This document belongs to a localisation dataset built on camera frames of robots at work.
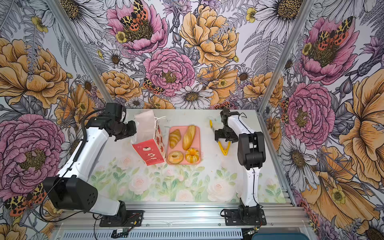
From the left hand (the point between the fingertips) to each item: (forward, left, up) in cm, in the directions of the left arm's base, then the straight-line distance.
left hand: (134, 136), depth 80 cm
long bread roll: (+12, -28, -18) cm, 35 cm away
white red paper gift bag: (-6, -9, +5) cm, 12 cm away
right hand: (+6, -51, -16) cm, 54 cm away
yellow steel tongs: (+1, -51, -19) cm, 55 cm away
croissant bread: (+10, -19, -17) cm, 27 cm away
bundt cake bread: (-3, -30, -17) cm, 35 cm away
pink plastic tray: (+6, -21, -21) cm, 30 cm away
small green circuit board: (-40, +4, -23) cm, 46 cm away
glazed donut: (-4, -20, -18) cm, 27 cm away
